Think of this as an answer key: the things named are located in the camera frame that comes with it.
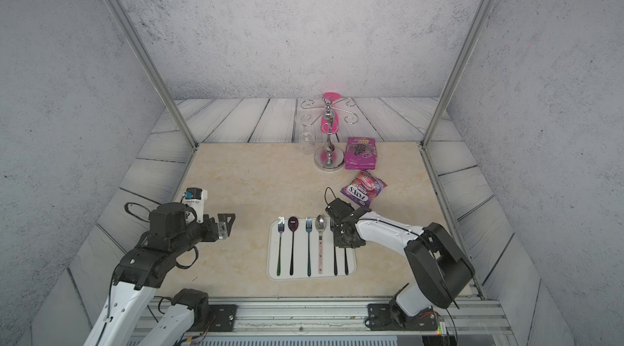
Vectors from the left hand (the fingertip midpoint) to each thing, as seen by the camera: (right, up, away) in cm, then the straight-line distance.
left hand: (225, 216), depth 73 cm
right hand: (+37, -12, +15) cm, 42 cm away
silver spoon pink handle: (+28, -8, +18) cm, 35 cm away
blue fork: (+24, -9, +20) cm, 33 cm away
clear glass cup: (+23, +24, +29) cm, 44 cm away
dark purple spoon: (+18, -8, +20) cm, 28 cm away
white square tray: (+23, -15, +14) cm, 31 cm away
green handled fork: (+13, -8, +21) cm, 26 cm away
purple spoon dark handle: (+37, -20, +10) cm, 43 cm away
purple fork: (+34, -20, +10) cm, 40 cm away
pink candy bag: (+46, +5, +29) cm, 54 cm away
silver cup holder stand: (+32, +18, +42) cm, 56 cm away
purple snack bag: (+46, +19, +35) cm, 61 cm away
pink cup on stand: (+32, +33, +24) cm, 52 cm away
